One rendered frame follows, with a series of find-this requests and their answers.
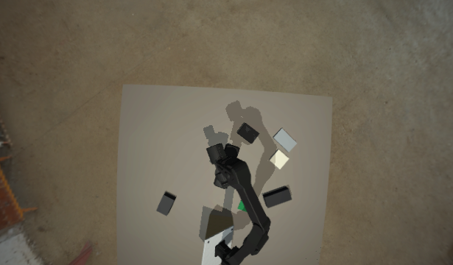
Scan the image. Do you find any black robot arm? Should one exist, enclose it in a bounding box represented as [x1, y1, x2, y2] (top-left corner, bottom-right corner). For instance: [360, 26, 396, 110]
[206, 144, 270, 265]

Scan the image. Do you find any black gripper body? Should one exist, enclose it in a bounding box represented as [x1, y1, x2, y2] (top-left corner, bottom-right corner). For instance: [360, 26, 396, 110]
[214, 144, 239, 189]

